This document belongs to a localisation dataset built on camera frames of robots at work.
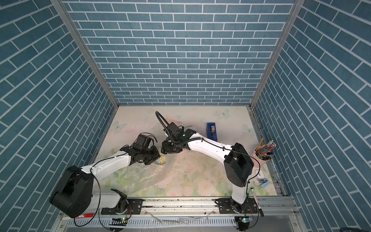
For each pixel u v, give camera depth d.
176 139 0.63
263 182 0.81
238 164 0.46
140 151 0.68
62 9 0.71
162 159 0.89
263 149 0.81
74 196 0.42
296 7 0.71
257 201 0.75
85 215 0.71
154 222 0.70
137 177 0.83
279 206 0.76
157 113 0.69
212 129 0.98
